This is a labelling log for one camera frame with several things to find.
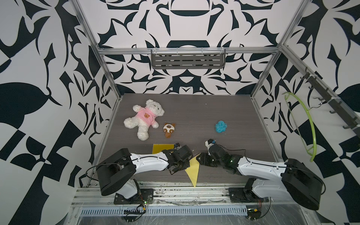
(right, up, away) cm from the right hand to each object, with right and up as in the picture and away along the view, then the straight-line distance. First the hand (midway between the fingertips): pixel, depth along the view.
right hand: (197, 157), depth 84 cm
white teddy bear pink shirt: (-34, +22, +12) cm, 42 cm away
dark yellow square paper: (-25, +3, +8) cm, 26 cm away
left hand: (-5, -3, 0) cm, 6 cm away
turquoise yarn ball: (+18, +16, +14) cm, 28 cm away
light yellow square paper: (-3, -8, -2) cm, 9 cm away
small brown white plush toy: (-18, +15, +12) cm, 27 cm away
